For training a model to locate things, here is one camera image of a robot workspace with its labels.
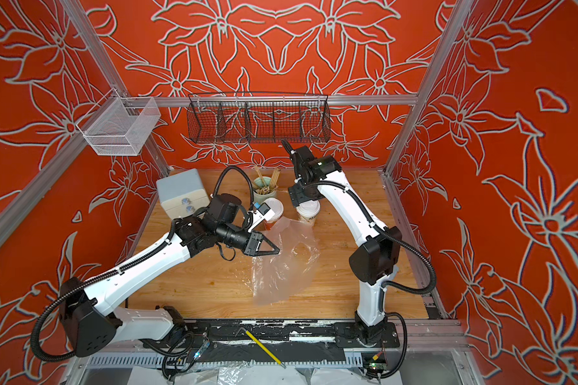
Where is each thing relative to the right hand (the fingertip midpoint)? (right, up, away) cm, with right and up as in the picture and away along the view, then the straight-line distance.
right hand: (308, 192), depth 82 cm
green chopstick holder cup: (-18, -2, +13) cm, 22 cm away
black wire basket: (-20, +32, +18) cm, 42 cm away
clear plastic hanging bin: (-73, +26, +10) cm, 79 cm away
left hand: (-10, -16, -17) cm, 26 cm away
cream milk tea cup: (0, -7, +1) cm, 7 cm away
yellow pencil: (-10, -50, -13) cm, 52 cm away
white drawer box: (-48, -1, +9) cm, 49 cm away
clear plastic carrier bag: (-10, -22, -20) cm, 31 cm away
